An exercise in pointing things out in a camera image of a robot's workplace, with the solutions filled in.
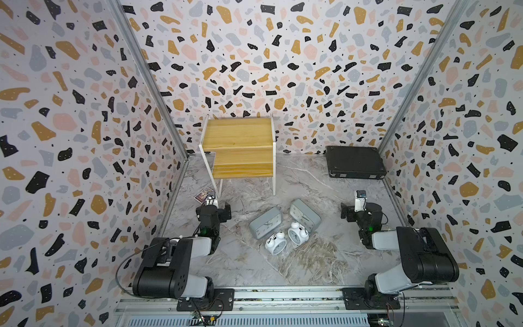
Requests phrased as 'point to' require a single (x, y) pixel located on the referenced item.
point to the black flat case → (357, 162)
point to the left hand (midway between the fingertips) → (216, 203)
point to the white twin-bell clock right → (297, 234)
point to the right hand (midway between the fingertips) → (354, 202)
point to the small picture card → (201, 196)
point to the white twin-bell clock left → (276, 243)
